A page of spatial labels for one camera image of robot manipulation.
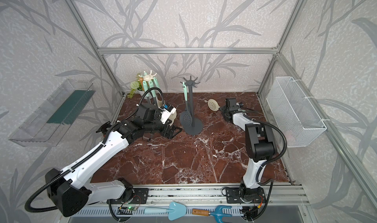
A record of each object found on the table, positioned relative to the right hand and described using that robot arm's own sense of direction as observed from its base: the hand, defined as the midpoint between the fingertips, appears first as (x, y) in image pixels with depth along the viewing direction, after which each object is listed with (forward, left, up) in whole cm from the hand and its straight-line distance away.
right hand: (221, 108), depth 101 cm
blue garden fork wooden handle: (-58, +16, -6) cm, 60 cm away
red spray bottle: (-20, +70, +8) cm, 73 cm away
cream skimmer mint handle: (+8, +5, -7) cm, 12 cm away
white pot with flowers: (+15, +61, +7) cm, 63 cm away
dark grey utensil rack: (-11, +17, -7) cm, 22 cm away
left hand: (-24, +27, +16) cm, 39 cm away
